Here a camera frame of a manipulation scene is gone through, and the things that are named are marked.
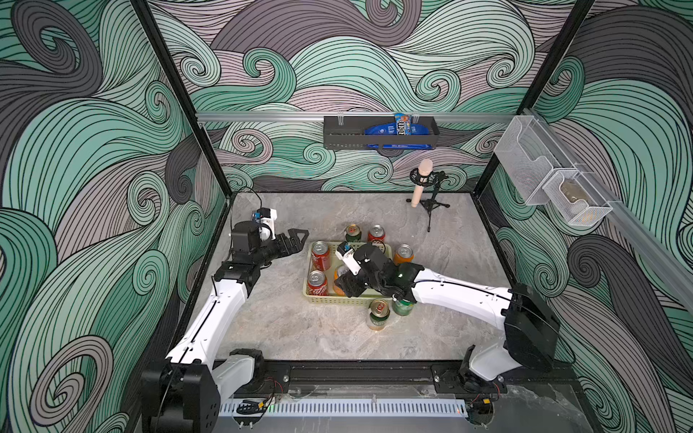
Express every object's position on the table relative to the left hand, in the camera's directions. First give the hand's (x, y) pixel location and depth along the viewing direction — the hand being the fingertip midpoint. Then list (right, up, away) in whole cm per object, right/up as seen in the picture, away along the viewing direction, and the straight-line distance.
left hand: (297, 232), depth 79 cm
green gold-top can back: (+18, -2, +16) cm, 24 cm away
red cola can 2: (+26, -2, +16) cm, 31 cm away
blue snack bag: (+31, +35, +14) cm, 49 cm away
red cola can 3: (+6, -16, +2) cm, 17 cm away
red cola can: (+6, -8, +9) cm, 14 cm away
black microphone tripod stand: (+46, +15, +19) cm, 52 cm away
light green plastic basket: (+10, -21, +5) cm, 24 cm away
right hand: (+15, -13, +2) cm, 20 cm away
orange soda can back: (+34, -8, +9) cm, 36 cm away
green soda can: (+32, -24, +2) cm, 40 cm away
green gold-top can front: (+24, -23, -3) cm, 33 cm away
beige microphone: (+43, +20, +13) cm, 49 cm away
